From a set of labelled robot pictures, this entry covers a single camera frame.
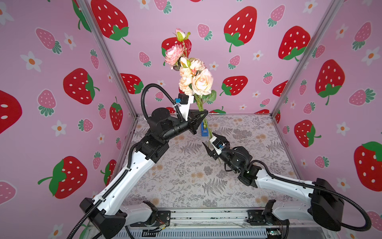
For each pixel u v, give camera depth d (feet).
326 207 1.33
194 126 1.67
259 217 2.44
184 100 1.56
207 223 2.40
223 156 2.09
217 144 1.88
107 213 1.23
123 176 1.33
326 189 1.40
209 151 2.20
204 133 3.51
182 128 1.69
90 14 2.30
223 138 2.17
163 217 2.44
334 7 2.26
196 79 1.41
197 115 1.75
